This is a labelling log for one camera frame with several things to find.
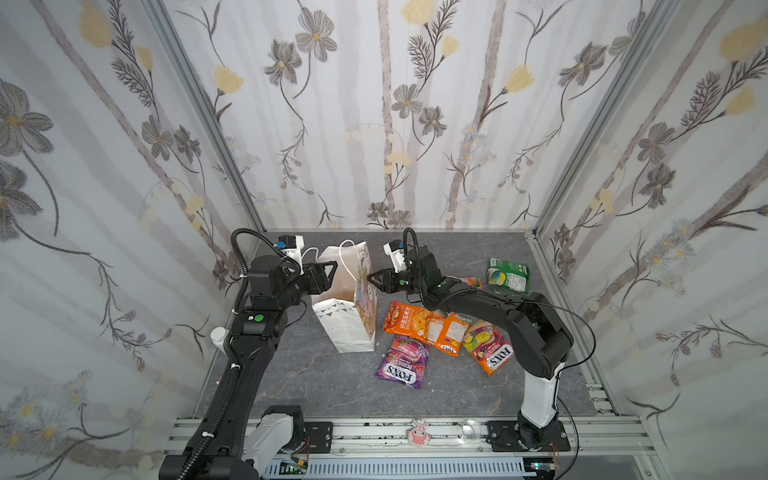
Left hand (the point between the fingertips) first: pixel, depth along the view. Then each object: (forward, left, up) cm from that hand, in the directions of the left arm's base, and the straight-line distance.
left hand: (324, 256), depth 73 cm
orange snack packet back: (+9, -47, -26) cm, 55 cm away
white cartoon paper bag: (-12, -6, -6) cm, 14 cm away
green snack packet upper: (+12, -60, -26) cm, 67 cm away
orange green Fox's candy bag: (-14, -46, -25) cm, 54 cm away
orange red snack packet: (-5, -25, -27) cm, 38 cm away
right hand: (+3, -10, -9) cm, 14 cm away
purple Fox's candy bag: (-18, -21, -26) cm, 38 cm away
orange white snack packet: (-8, -38, -26) cm, 47 cm away
